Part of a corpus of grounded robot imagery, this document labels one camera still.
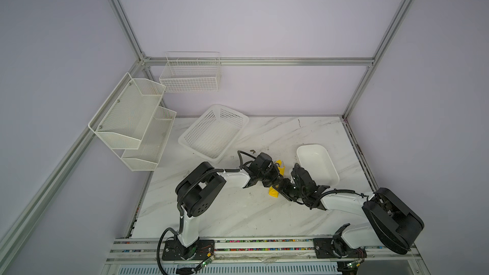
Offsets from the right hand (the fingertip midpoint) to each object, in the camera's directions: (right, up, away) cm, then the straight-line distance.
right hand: (273, 187), depth 87 cm
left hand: (+6, +5, +1) cm, 7 cm away
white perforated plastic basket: (-32, +25, +24) cm, 47 cm away
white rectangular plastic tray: (+24, +11, +14) cm, 30 cm away
